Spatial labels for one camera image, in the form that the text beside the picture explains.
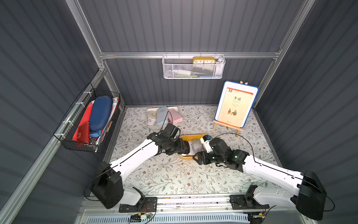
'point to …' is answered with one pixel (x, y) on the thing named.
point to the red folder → (82, 135)
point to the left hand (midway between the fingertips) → (184, 149)
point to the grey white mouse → (197, 145)
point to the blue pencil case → (101, 112)
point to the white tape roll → (152, 116)
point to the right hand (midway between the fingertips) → (200, 154)
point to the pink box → (174, 116)
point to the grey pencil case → (162, 115)
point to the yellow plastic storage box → (189, 138)
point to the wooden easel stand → (216, 123)
